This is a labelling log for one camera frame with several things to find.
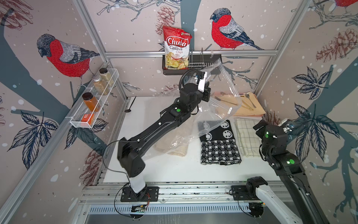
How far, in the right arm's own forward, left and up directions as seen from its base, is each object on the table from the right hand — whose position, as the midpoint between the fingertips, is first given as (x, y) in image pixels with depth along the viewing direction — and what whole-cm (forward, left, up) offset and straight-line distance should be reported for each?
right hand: (266, 123), depth 69 cm
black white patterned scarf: (-1, +20, -24) cm, 32 cm away
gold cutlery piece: (+34, -11, -27) cm, 45 cm away
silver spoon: (+48, -12, -27) cm, 57 cm away
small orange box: (-3, +89, +6) cm, 89 cm away
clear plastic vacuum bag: (+9, +39, -25) cm, 47 cm away
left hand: (+14, +28, +16) cm, 35 cm away
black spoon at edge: (+29, +89, -27) cm, 98 cm away
